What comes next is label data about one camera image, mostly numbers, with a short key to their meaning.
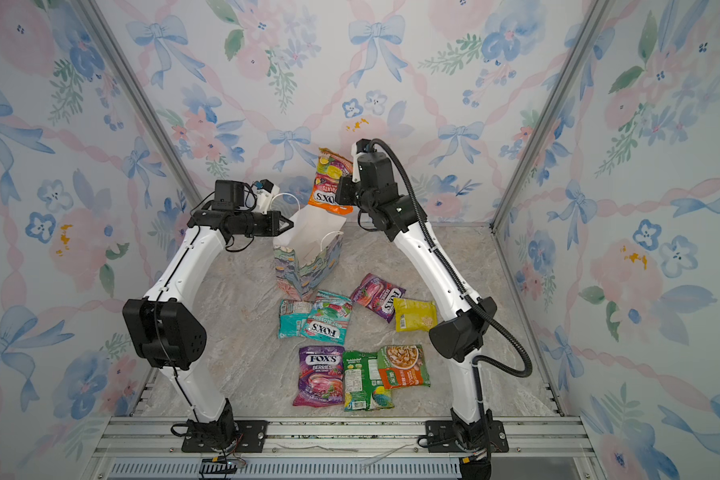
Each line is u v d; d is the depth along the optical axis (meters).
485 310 0.50
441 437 0.73
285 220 0.82
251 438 0.74
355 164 0.57
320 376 0.80
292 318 0.92
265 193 0.76
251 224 0.72
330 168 0.76
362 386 0.79
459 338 0.48
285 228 0.81
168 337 0.48
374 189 0.55
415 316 0.90
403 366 0.84
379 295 0.97
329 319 0.90
